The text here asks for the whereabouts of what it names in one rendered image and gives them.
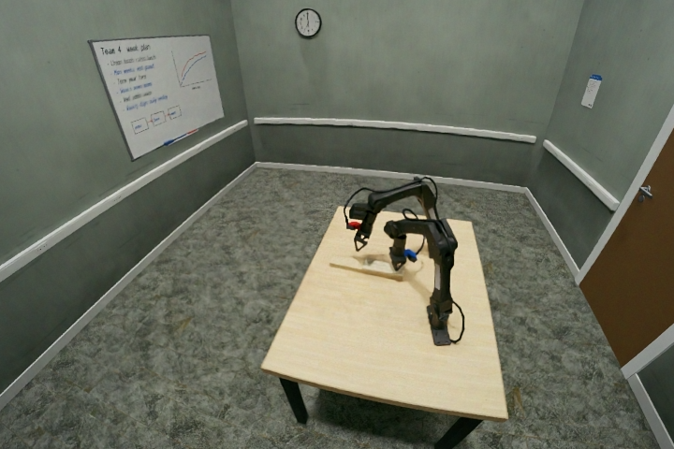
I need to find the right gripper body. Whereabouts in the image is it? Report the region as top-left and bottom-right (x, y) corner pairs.
(348, 220), (374, 241)

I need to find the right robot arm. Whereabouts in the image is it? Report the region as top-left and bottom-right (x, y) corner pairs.
(349, 181), (438, 224)

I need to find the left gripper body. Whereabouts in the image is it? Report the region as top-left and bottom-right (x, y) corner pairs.
(389, 246), (417, 264)

